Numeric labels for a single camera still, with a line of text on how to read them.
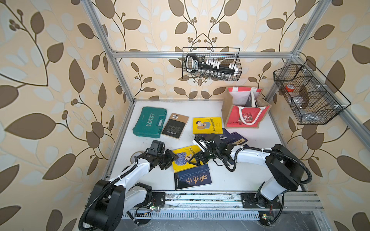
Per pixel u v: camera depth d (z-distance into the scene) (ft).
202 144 2.19
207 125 3.35
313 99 2.38
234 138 3.08
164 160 2.43
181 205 2.42
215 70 2.80
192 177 2.64
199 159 2.42
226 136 3.08
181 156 2.84
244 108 2.83
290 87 2.64
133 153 2.89
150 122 3.33
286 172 1.46
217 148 2.23
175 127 3.35
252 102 3.00
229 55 2.99
